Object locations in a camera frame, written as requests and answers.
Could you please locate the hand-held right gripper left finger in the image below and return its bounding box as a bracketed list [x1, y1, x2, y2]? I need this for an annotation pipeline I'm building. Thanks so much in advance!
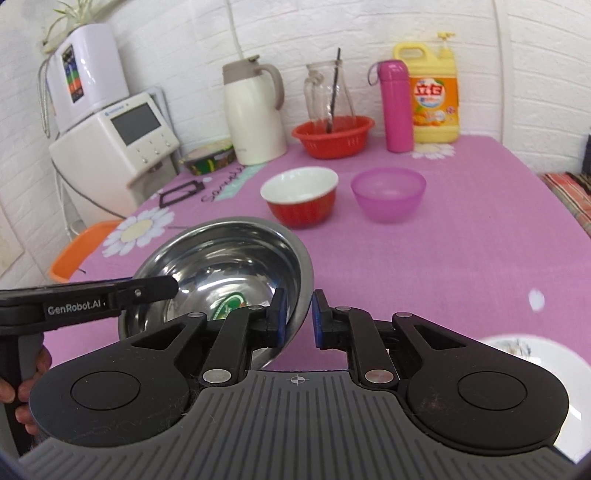
[121, 287, 288, 385]

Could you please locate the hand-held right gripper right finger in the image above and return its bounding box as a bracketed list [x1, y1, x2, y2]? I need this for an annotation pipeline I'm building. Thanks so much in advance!
[311, 289, 462, 385]

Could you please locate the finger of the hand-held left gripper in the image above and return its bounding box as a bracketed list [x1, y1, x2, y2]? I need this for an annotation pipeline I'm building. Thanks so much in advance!
[111, 275, 181, 318]

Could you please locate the stainless steel bowl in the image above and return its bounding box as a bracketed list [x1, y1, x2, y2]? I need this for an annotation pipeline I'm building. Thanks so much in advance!
[117, 217, 315, 370]

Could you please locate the white floral plate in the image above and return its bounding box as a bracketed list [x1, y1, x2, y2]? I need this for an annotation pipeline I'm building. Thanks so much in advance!
[478, 335, 591, 464]

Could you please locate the person's left hand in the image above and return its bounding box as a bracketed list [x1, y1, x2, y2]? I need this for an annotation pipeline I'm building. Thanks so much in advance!
[0, 345, 53, 435]

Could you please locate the orange plastic basin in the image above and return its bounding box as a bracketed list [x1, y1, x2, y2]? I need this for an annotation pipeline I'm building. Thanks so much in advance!
[48, 220, 123, 283]

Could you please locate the red bowl white inside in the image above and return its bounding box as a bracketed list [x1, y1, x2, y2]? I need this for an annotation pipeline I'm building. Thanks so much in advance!
[260, 167, 339, 229]

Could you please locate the pink floral tablecloth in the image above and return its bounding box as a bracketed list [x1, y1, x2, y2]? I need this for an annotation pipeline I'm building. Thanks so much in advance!
[41, 134, 591, 464]

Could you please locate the purple plastic bowl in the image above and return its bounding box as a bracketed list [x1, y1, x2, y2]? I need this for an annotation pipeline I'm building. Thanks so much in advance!
[350, 167, 426, 224]

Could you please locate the green printed paper bowl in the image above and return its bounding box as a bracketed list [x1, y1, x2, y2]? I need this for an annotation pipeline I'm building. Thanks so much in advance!
[179, 140, 236, 176]

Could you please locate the white water dispenser with screen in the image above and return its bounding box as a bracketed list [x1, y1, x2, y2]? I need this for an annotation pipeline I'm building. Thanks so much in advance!
[49, 91, 181, 210]

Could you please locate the red plastic basket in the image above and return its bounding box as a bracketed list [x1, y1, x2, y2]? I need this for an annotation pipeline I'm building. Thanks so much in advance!
[292, 116, 376, 160]

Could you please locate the cream thermos jug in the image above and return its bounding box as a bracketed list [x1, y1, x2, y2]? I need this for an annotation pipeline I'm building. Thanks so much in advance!
[222, 54, 288, 166]

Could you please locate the glass pitcher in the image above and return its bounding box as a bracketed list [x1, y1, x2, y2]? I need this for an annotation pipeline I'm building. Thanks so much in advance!
[303, 60, 356, 132]

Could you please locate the pink thermos bottle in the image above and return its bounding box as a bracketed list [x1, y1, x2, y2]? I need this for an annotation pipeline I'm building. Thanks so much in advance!
[368, 59, 415, 153]

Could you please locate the yellow detergent bottle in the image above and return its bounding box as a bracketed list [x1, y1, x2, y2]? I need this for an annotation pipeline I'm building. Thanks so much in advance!
[393, 31, 461, 144]

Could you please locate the black stirring stick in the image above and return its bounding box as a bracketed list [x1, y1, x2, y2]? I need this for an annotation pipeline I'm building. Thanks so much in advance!
[327, 47, 342, 132]

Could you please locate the striped cloth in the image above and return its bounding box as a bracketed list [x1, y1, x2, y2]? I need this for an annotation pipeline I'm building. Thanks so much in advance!
[538, 171, 591, 241]

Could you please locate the green potted plant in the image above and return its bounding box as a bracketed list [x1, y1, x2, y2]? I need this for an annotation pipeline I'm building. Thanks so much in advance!
[41, 0, 116, 54]

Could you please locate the black rectangular frame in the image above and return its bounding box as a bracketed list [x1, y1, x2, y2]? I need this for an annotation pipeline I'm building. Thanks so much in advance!
[159, 181, 205, 208]

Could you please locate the grey dispenser hose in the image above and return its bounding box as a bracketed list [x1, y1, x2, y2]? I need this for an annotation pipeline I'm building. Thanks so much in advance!
[54, 161, 125, 220]

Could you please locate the metal flexible hose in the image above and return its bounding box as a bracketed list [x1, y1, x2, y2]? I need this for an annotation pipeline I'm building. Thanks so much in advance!
[38, 55, 61, 139]

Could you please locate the white wall water purifier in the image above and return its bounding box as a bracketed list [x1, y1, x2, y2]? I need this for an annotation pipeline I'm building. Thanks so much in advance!
[45, 23, 131, 132]

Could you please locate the white wall cable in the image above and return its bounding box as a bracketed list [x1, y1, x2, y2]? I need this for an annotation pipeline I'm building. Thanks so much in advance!
[228, 0, 245, 57]
[489, 0, 511, 139]

